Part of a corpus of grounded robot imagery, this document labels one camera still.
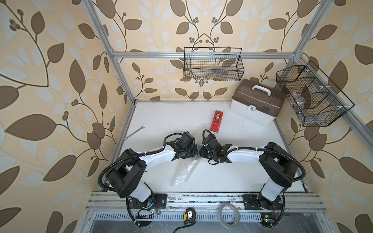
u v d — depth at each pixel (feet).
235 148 1.97
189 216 2.23
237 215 2.23
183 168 2.66
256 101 3.07
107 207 2.42
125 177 1.43
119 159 1.39
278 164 1.59
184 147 2.26
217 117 3.34
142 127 3.45
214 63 3.23
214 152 2.27
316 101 2.38
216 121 3.34
